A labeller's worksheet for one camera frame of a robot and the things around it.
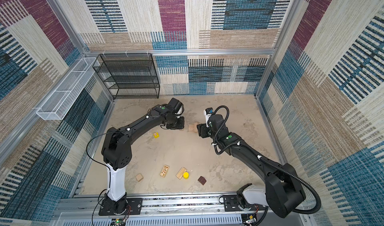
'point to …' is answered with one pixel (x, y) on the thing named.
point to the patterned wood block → (164, 171)
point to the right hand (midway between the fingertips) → (203, 126)
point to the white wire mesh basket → (56, 105)
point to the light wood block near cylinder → (180, 173)
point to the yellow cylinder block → (186, 175)
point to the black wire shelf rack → (129, 75)
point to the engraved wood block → (191, 129)
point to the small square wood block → (139, 177)
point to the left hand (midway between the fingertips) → (184, 124)
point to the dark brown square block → (202, 180)
